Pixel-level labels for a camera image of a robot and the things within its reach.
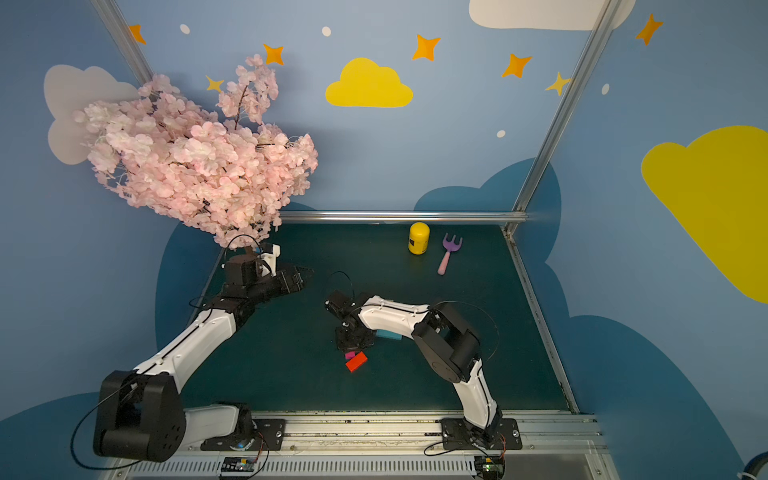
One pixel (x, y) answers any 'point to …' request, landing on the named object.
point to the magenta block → (350, 355)
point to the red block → (356, 362)
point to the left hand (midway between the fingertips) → (302, 270)
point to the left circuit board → (238, 466)
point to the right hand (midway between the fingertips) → (349, 347)
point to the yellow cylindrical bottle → (419, 235)
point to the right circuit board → (489, 467)
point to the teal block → (388, 334)
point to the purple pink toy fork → (450, 246)
